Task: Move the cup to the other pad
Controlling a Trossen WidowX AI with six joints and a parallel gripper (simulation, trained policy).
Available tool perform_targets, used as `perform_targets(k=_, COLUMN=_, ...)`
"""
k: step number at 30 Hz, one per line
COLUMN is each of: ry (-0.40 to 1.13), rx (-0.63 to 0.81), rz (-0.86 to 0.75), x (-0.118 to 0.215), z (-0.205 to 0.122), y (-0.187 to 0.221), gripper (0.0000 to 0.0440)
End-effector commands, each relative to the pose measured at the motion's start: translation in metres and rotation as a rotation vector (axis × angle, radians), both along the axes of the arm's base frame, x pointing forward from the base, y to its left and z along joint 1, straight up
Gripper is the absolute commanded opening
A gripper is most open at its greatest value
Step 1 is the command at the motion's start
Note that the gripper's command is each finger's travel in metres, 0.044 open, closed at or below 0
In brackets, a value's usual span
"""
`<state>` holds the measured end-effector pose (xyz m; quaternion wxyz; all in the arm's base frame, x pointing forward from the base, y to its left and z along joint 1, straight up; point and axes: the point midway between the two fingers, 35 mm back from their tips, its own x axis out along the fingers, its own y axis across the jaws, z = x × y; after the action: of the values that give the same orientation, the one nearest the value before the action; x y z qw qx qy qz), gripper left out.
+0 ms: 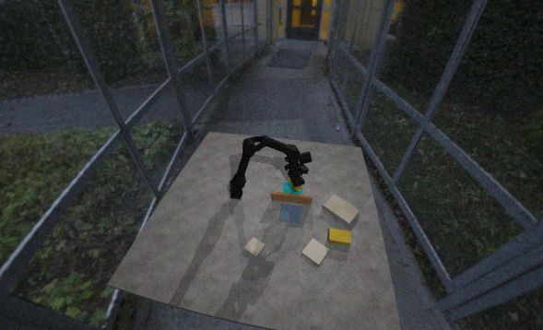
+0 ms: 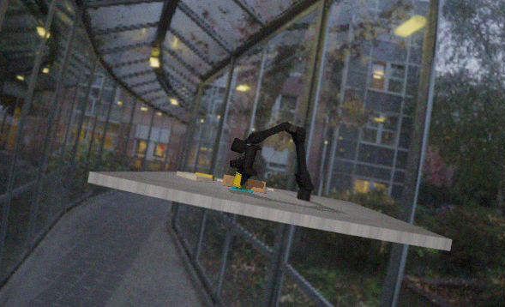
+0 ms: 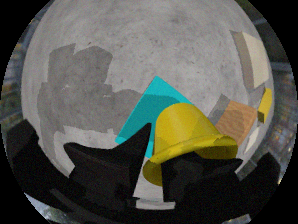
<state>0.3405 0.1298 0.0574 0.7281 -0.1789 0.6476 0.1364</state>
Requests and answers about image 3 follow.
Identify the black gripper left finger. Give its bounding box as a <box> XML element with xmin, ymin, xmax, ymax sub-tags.
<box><xmin>63</xmin><ymin>123</ymin><xmax>152</xmax><ymax>200</ymax></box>

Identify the brown wooden board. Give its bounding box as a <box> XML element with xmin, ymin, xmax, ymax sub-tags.
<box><xmin>214</xmin><ymin>100</ymin><xmax>257</xmax><ymax>148</ymax></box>

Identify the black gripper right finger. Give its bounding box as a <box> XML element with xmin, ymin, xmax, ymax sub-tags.
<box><xmin>161</xmin><ymin>151</ymin><xmax>243</xmax><ymax>202</ymax></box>

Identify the yellow rectangular block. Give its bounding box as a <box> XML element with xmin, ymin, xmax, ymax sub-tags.
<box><xmin>257</xmin><ymin>88</ymin><xmax>273</xmax><ymax>124</ymax></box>

